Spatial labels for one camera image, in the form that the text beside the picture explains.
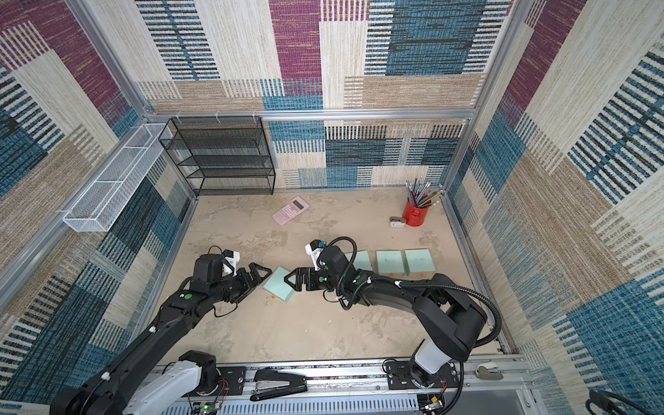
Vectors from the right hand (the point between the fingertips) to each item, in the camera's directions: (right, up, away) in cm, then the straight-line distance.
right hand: (299, 281), depth 82 cm
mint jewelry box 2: (+31, +4, +13) cm, 34 cm away
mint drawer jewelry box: (+41, +3, +12) cm, 43 cm away
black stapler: (-7, -26, -9) cm, 29 cm away
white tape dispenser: (+36, +18, +23) cm, 47 cm away
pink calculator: (-8, +22, +29) cm, 37 cm away
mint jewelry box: (-8, -3, +5) cm, 10 cm away
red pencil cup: (+42, +21, +20) cm, 51 cm away
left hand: (-10, +1, -1) cm, 10 cm away
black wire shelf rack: (-34, +47, +26) cm, 63 cm away
